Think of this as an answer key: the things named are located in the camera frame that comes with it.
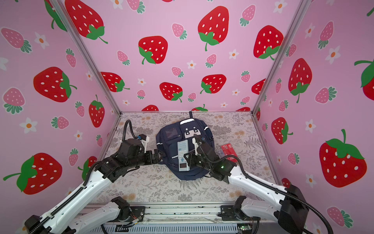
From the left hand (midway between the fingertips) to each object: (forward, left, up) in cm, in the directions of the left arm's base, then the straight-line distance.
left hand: (159, 154), depth 74 cm
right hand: (0, -13, -1) cm, 13 cm away
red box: (+14, -41, -18) cm, 47 cm away
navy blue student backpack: (+16, 0, -14) cm, 21 cm away
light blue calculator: (+3, -12, 0) cm, 13 cm away
